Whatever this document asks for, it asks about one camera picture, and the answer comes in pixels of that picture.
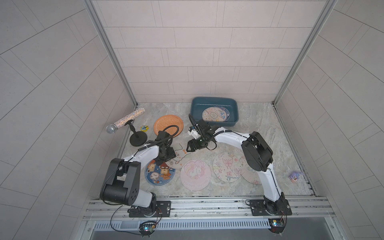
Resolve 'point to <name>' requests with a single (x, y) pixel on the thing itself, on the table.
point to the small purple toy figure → (294, 176)
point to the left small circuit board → (147, 228)
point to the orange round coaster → (170, 123)
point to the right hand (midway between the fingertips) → (191, 148)
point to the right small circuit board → (278, 225)
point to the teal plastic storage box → (198, 104)
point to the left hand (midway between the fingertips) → (172, 155)
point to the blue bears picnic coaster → (227, 112)
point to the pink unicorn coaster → (195, 175)
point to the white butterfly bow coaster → (227, 167)
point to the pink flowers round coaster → (214, 114)
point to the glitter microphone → (112, 128)
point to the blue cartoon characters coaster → (159, 175)
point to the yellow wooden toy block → (144, 128)
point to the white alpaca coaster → (182, 155)
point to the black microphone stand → (138, 138)
